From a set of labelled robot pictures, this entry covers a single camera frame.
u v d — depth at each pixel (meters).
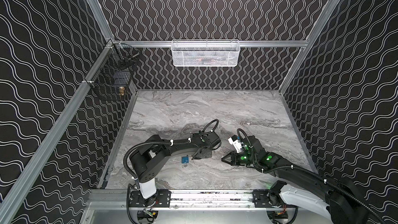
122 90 0.82
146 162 0.46
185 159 0.86
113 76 0.91
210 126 0.81
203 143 0.65
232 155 0.70
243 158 0.69
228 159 0.77
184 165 0.86
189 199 0.76
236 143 0.76
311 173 0.49
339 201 0.40
